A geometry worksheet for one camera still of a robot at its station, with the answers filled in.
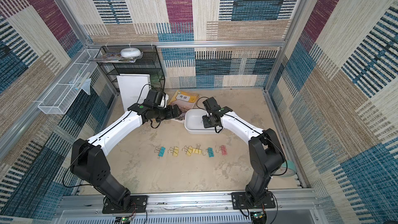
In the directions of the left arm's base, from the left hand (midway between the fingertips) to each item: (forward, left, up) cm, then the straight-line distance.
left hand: (175, 112), depth 86 cm
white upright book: (+14, +26, +7) cm, 30 cm away
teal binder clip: (-15, +9, -17) cm, 24 cm away
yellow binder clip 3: (-15, -12, -17) cm, 25 cm away
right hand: (0, -18, -7) cm, 19 cm away
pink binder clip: (-15, -26, -16) cm, 34 cm away
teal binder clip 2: (-16, -20, -17) cm, 31 cm away
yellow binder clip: (-15, +1, -17) cm, 22 cm away
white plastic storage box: (+4, -10, -17) cm, 20 cm away
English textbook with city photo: (+22, -3, -16) cm, 28 cm away
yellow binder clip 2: (-15, -7, -17) cm, 23 cm away
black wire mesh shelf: (+39, +21, +4) cm, 45 cm away
